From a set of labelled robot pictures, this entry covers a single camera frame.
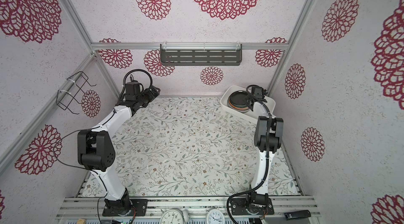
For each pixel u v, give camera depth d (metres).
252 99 0.81
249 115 1.04
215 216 0.69
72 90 0.79
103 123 0.55
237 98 1.10
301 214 0.72
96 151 0.50
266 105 0.71
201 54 0.95
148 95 0.83
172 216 0.69
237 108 1.06
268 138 0.53
